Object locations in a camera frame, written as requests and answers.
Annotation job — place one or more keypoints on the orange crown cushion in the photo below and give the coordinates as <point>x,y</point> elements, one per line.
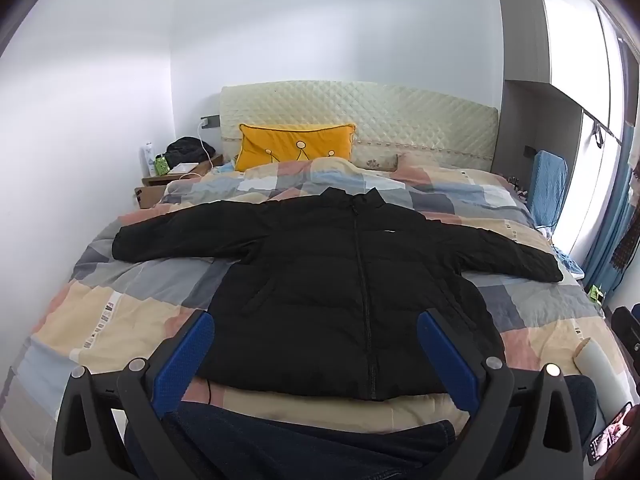
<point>262,145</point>

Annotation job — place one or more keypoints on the floral pillow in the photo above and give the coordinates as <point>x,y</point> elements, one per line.
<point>374,158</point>

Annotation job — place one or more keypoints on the wooden bedside table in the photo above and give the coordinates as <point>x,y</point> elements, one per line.
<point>153,188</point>

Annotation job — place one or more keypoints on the black bag on nightstand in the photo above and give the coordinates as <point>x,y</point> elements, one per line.
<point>188,149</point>

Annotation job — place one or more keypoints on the black puffer jacket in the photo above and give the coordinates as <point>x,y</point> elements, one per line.
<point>323,292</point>

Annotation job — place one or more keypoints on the grey wall socket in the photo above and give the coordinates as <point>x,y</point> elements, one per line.
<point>210,121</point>

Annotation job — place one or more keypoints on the patchwork checkered duvet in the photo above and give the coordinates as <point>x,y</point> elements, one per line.
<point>111,312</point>

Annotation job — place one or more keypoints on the white book on nightstand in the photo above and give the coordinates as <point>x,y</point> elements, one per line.
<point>183,168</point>

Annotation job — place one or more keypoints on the blue towel on chair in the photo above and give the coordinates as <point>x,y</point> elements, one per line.
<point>547,189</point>

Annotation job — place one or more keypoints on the white spray bottle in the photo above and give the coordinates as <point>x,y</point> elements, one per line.
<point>149,159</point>

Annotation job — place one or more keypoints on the grey white wardrobe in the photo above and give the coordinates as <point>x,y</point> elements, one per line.
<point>560,63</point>

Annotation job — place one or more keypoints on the white cylinder bottle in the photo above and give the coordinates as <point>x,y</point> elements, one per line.
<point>600,372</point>

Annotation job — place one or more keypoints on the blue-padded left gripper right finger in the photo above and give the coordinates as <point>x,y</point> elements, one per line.
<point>522,423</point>

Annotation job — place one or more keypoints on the cream quilted headboard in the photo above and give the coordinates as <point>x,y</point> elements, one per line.
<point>431,126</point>

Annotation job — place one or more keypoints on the dark blue jeans legs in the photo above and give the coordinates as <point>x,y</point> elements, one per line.
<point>221,444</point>

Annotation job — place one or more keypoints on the blue curtain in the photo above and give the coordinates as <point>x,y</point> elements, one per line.
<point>617,238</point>

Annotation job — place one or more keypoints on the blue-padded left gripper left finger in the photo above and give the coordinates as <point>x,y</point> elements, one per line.
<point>87,442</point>

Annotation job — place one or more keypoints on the smartphone with lit screen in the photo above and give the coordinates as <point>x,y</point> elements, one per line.
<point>609,436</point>

